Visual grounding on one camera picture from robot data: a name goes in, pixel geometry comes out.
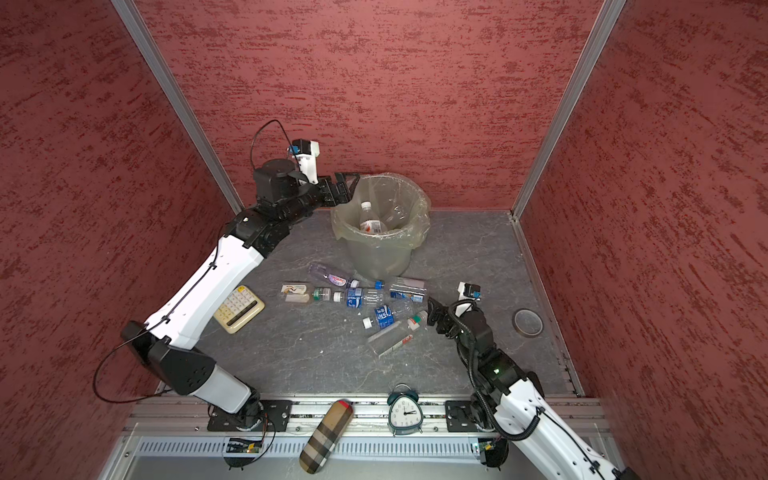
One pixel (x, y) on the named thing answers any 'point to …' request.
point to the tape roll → (528, 323)
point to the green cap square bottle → (397, 335)
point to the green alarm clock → (405, 414)
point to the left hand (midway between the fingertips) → (345, 182)
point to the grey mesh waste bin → (378, 261)
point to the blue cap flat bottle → (412, 289)
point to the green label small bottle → (322, 294)
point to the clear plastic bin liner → (387, 208)
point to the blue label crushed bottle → (384, 318)
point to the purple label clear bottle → (333, 277)
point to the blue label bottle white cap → (360, 297)
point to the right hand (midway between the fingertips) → (439, 306)
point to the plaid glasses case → (327, 437)
